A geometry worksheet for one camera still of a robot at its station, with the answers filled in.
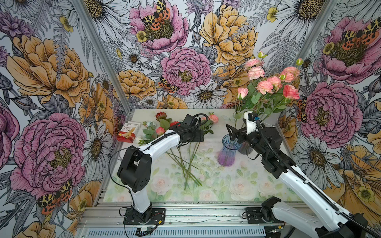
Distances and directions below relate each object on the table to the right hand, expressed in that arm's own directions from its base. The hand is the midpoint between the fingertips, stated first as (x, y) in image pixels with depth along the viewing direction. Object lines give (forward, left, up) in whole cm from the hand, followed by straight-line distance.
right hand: (233, 125), depth 72 cm
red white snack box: (+21, +65, -26) cm, 73 cm away
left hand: (+5, +18, -19) cm, 26 cm away
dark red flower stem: (+26, +40, -26) cm, 54 cm away
